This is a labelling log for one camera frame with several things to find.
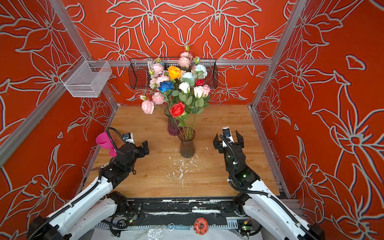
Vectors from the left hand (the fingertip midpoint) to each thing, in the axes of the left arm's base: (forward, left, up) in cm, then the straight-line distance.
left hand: (139, 141), depth 80 cm
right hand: (+2, -46, +9) cm, 47 cm away
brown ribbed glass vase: (+5, -26, +1) cm, 26 cm away
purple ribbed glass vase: (+17, -16, -3) cm, 23 cm away
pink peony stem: (+11, -6, +17) cm, 21 cm away
